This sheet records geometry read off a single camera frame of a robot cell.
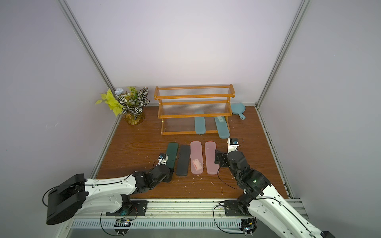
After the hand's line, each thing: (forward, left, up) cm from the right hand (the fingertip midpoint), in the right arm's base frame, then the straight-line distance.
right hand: (224, 148), depth 74 cm
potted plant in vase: (+26, +57, +6) cm, 63 cm away
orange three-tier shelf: (+33, +27, -2) cm, 42 cm away
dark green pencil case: (+6, +30, -17) cm, 35 cm away
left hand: (-6, +28, -17) cm, 33 cm away
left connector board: (-31, +51, -20) cm, 63 cm away
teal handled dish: (+47, -19, -20) cm, 54 cm away
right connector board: (-30, -12, -20) cm, 38 cm away
